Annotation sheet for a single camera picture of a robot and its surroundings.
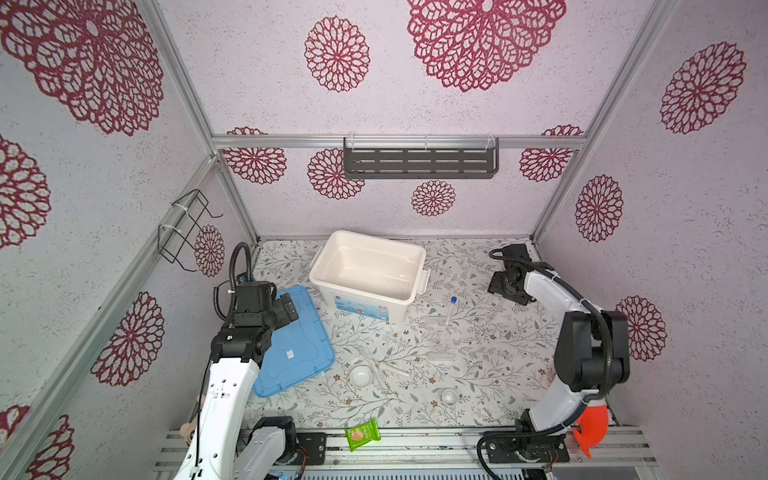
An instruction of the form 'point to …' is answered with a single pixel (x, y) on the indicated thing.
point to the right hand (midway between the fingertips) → (506, 286)
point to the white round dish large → (361, 376)
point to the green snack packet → (363, 434)
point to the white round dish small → (449, 397)
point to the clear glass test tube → (393, 369)
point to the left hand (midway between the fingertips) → (271, 315)
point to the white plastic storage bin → (369, 280)
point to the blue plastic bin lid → (298, 348)
